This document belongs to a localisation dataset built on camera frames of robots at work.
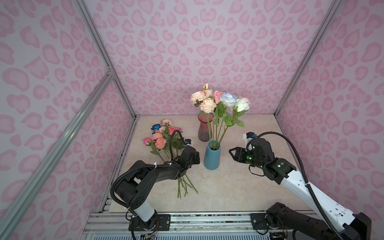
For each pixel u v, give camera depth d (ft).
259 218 2.46
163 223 2.41
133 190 1.50
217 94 2.23
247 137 2.26
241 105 2.03
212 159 2.71
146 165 1.71
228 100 2.02
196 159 2.46
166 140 3.28
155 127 3.52
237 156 2.22
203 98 2.26
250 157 2.08
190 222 2.46
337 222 1.28
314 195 1.42
